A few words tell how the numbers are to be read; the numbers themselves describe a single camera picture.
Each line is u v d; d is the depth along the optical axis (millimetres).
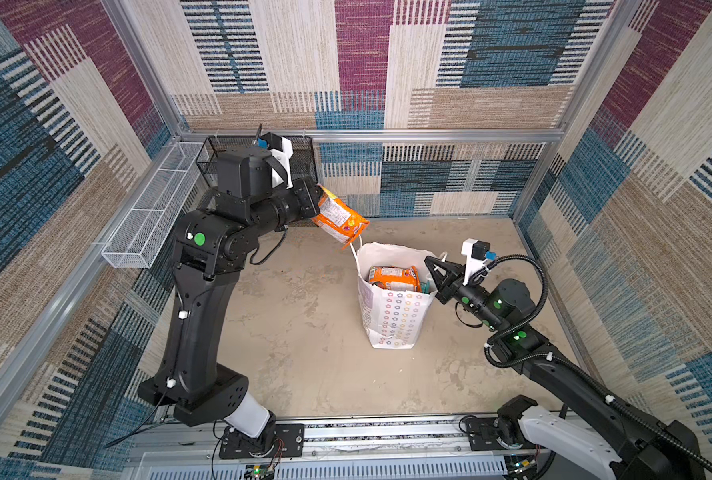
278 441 729
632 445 406
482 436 732
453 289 609
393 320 777
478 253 592
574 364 506
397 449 729
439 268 668
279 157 494
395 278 831
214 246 347
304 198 484
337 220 597
